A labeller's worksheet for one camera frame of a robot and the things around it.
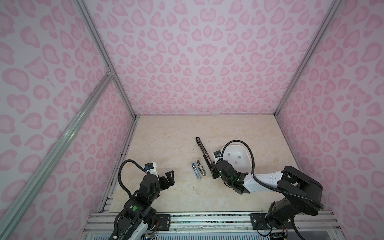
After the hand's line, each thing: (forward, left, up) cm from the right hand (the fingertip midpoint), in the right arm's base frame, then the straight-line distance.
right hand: (211, 163), depth 88 cm
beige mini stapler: (-1, +7, -4) cm, 8 cm away
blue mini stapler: (-3, +9, -5) cm, 11 cm away
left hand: (-8, +24, +6) cm, 26 cm away
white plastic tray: (+8, -18, -6) cm, 20 cm away
